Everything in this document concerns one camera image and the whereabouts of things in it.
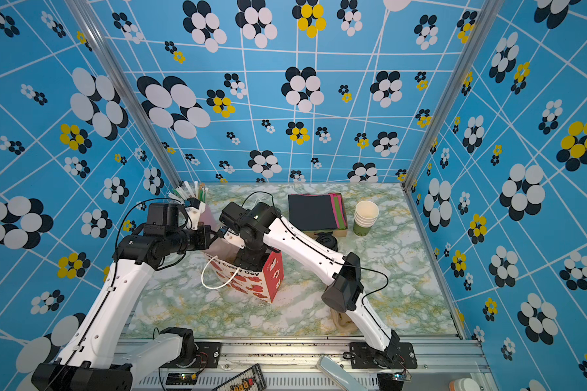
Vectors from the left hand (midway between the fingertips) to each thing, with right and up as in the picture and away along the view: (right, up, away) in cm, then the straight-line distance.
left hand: (218, 233), depth 74 cm
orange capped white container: (+68, -38, -11) cm, 79 cm away
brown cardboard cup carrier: (+39, -29, +3) cm, 49 cm away
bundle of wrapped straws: (-20, +14, +19) cm, 31 cm away
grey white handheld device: (+36, -39, -8) cm, 53 cm away
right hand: (+11, -7, +3) cm, 13 cm away
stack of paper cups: (+50, +5, +16) cm, 52 cm away
